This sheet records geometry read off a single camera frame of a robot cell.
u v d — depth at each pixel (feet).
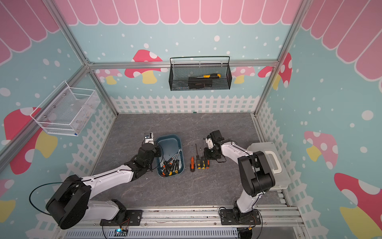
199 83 2.86
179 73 3.11
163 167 2.92
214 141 2.49
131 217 2.43
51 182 1.34
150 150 2.18
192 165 2.95
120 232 2.39
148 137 2.44
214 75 2.99
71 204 1.38
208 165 2.95
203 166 2.95
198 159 3.10
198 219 2.45
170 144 3.06
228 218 2.41
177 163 2.96
